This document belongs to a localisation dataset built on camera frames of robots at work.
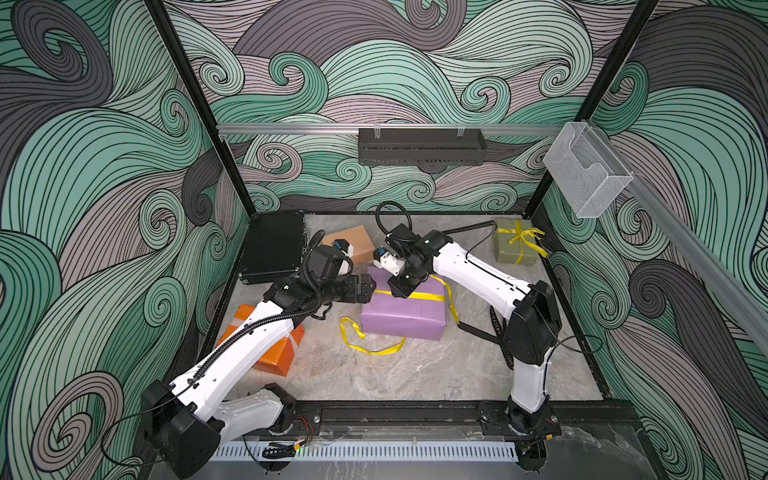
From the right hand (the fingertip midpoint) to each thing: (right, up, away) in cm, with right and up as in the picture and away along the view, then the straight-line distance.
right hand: (394, 291), depth 83 cm
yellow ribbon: (+4, +1, -8) cm, 9 cm away
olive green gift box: (+44, +14, +20) cm, 50 cm away
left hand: (-9, +5, -8) cm, 13 cm away
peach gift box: (-11, +15, +17) cm, 25 cm away
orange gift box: (-30, -16, -10) cm, 35 cm away
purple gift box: (+3, -6, -5) cm, 8 cm away
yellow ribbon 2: (+47, +16, +20) cm, 54 cm away
